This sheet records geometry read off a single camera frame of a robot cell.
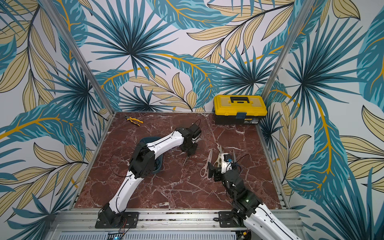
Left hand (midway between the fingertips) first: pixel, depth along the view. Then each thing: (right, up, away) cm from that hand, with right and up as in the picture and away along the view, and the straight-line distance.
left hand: (190, 151), depth 96 cm
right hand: (+14, -3, -18) cm, 23 cm away
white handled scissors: (+18, -6, -2) cm, 19 cm away
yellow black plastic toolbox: (+33, +27, +6) cm, 43 cm away
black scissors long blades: (-3, -4, -1) cm, 5 cm away
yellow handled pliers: (-46, +22, +18) cm, 54 cm away
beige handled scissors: (+8, -11, -7) cm, 15 cm away
